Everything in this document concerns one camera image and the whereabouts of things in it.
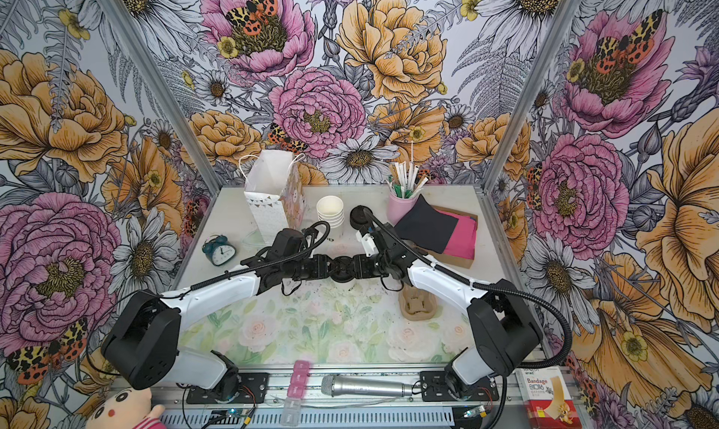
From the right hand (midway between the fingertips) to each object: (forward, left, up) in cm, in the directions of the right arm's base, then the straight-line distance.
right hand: (354, 275), depth 84 cm
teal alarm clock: (+13, +46, -3) cm, 48 cm away
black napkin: (+25, -26, -9) cm, 37 cm away
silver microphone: (-27, +5, -7) cm, 28 cm away
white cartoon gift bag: (+18, +23, +17) cm, 34 cm away
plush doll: (-30, +57, -2) cm, 64 cm away
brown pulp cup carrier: (-6, -19, -8) cm, 21 cm away
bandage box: (-32, -47, -7) cm, 57 cm away
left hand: (0, +6, 0) cm, 6 cm away
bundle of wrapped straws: (+35, -19, +4) cm, 40 cm away
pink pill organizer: (-31, +16, -8) cm, 36 cm away
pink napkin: (+17, -38, -8) cm, 43 cm away
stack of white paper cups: (+23, +8, +4) cm, 25 cm away
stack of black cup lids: (+27, -1, -5) cm, 27 cm away
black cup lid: (+1, +4, +2) cm, 4 cm away
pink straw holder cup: (+27, -15, -1) cm, 31 cm away
